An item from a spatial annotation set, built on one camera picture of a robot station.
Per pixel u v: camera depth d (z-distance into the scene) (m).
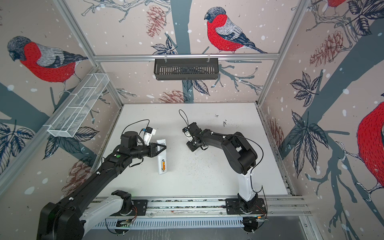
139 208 0.73
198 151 0.93
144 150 0.68
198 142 0.71
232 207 0.73
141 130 0.71
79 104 0.79
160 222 0.78
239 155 0.51
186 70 1.07
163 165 0.77
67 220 0.38
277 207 0.75
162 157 0.76
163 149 0.76
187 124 0.79
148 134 0.72
